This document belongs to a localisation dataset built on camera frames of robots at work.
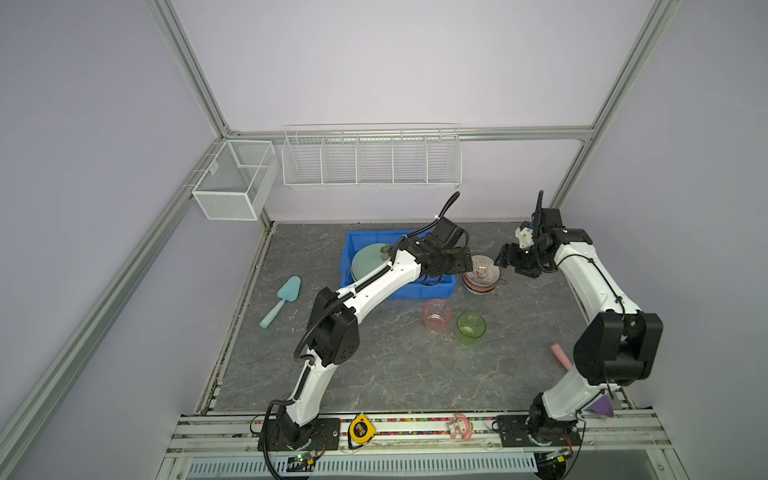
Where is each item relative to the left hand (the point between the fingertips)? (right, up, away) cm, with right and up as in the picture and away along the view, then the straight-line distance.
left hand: (465, 269), depth 83 cm
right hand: (+13, +1, +4) cm, 14 cm away
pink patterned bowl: (+9, +1, +13) cm, 16 cm away
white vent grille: (-25, -46, -13) cm, 54 cm away
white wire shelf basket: (-28, +37, +16) cm, 49 cm away
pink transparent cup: (-7, -14, +10) cm, 19 cm away
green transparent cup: (+3, -18, +7) cm, 20 cm away
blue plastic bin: (-13, -4, -11) cm, 17 cm away
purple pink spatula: (+36, -36, -4) cm, 51 cm away
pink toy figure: (-4, -38, -11) cm, 40 cm away
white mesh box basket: (-73, +29, +15) cm, 80 cm away
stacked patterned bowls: (+7, -5, +11) cm, 14 cm away
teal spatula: (-55, -8, +14) cm, 57 cm away
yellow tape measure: (-28, -39, -10) cm, 49 cm away
